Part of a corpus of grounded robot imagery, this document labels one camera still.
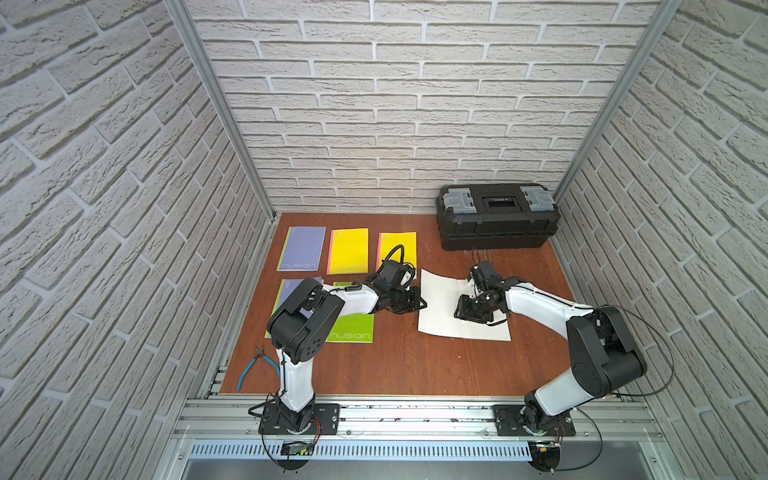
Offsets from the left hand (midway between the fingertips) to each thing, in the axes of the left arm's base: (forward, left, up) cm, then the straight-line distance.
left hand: (432, 302), depth 90 cm
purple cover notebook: (+25, +45, -5) cm, 52 cm away
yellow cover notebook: (+23, +28, -4) cm, 37 cm away
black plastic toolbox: (+25, -20, +13) cm, 35 cm away
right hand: (-3, -10, -2) cm, 10 cm away
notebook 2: (-8, +29, -5) cm, 31 cm away
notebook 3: (+4, -3, -2) cm, 5 cm away
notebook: (+29, +14, -5) cm, 32 cm away
